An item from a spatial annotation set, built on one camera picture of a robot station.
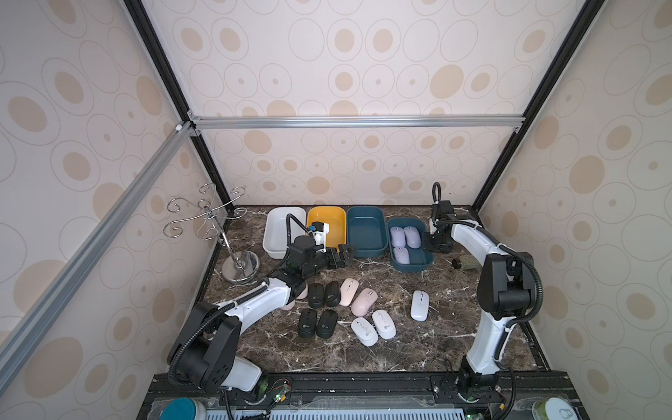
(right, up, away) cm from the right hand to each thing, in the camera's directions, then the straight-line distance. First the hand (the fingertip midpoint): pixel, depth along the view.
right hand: (442, 247), depth 97 cm
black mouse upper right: (-41, -15, -8) cm, 44 cm away
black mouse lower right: (-43, -24, -14) cm, 51 cm away
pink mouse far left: (-56, -19, -9) cm, 60 cm away
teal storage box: (-27, +7, +11) cm, 30 cm away
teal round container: (-77, -38, -32) cm, 92 cm away
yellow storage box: (-40, +12, +13) cm, 44 cm away
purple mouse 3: (-15, -3, +2) cm, 15 cm away
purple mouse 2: (-9, +4, +8) cm, 13 cm away
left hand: (-33, +1, -17) cm, 37 cm away
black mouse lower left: (-49, -23, -14) cm, 56 cm away
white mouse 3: (-11, -19, -9) cm, 24 cm away
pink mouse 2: (-30, -18, -10) cm, 36 cm away
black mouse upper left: (-47, -16, -7) cm, 50 cm away
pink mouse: (-35, -15, -6) cm, 39 cm away
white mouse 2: (-24, -24, -15) cm, 37 cm away
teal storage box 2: (-8, -4, +1) cm, 9 cm away
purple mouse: (-15, +4, +9) cm, 18 cm away
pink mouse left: (-51, -15, -6) cm, 53 cm away
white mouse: (-31, -25, -15) cm, 43 cm away
